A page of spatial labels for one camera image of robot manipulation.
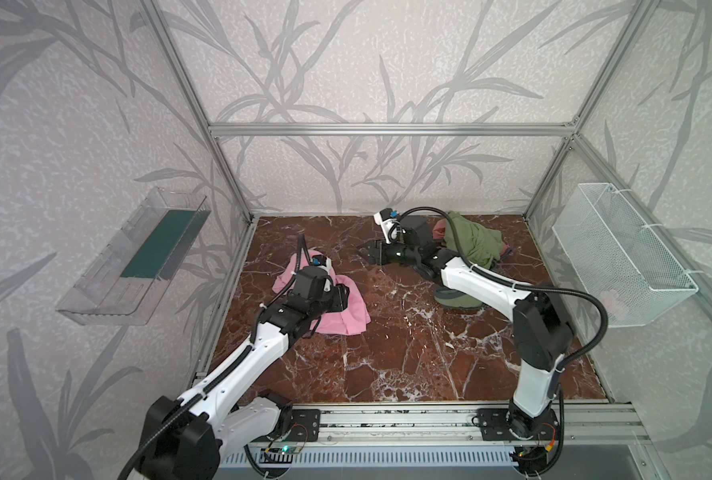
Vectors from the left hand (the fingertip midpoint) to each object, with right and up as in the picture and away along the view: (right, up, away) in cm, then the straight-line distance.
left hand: (346, 280), depth 82 cm
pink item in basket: (+67, -3, -8) cm, 68 cm away
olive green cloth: (+44, +10, +17) cm, 48 cm away
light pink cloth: (+2, -12, +8) cm, 15 cm away
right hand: (+4, +11, +1) cm, 12 cm away
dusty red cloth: (+33, +14, +33) cm, 48 cm away
